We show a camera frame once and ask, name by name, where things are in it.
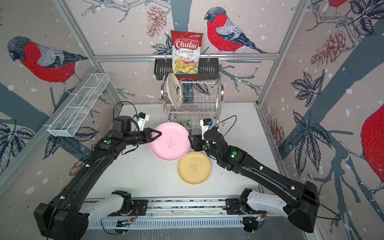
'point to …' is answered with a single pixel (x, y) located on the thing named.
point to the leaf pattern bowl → (188, 125)
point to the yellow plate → (194, 167)
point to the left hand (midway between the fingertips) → (159, 133)
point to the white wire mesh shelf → (70, 119)
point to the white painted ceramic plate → (174, 90)
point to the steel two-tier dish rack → (191, 101)
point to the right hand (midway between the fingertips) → (188, 139)
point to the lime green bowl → (179, 122)
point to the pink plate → (173, 144)
